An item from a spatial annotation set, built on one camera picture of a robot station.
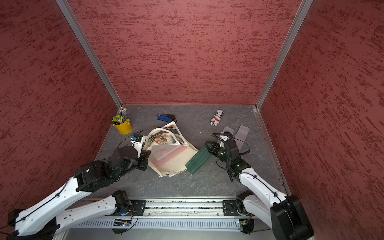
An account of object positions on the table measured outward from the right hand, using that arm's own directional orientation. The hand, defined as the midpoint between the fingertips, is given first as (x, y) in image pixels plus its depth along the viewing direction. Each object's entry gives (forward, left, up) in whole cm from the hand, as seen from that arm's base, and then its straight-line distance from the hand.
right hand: (205, 146), depth 83 cm
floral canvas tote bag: (0, +22, -5) cm, 22 cm away
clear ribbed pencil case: (+21, -19, -14) cm, 31 cm away
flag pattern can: (+30, -11, -11) cm, 33 cm away
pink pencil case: (-5, +26, -7) cm, 28 cm away
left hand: (-10, +28, +11) cm, 32 cm away
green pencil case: (-9, +6, -3) cm, 12 cm away
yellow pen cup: (+21, +56, -2) cm, 60 cm away
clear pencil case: (+15, -26, -14) cm, 33 cm away
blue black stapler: (+29, +27, -8) cm, 41 cm away
